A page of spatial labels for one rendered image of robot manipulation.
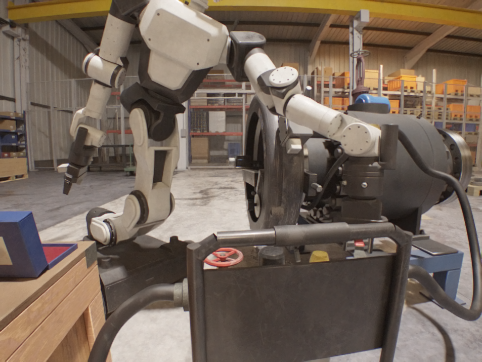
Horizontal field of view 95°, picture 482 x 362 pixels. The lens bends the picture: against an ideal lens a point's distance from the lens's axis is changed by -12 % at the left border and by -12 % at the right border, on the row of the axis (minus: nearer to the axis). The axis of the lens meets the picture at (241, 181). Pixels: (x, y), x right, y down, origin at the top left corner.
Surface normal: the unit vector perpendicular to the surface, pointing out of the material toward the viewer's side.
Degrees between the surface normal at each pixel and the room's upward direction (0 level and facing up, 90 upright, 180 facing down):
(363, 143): 90
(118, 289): 90
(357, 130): 90
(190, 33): 114
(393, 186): 102
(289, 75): 54
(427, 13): 90
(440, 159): 79
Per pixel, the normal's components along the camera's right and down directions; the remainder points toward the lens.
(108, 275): 0.56, -0.65
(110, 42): 0.02, 0.52
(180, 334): 0.00, -0.99
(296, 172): 0.11, 0.11
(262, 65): -0.32, -0.48
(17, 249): 0.12, 0.33
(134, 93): -0.61, 0.10
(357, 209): -0.37, 0.11
